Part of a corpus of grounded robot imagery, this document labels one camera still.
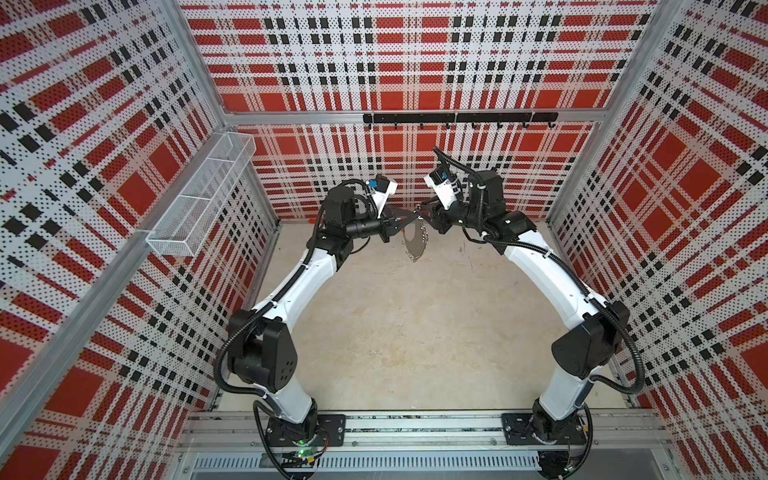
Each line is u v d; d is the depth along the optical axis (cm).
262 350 45
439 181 63
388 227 65
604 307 46
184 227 93
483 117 89
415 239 79
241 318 46
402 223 72
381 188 65
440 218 66
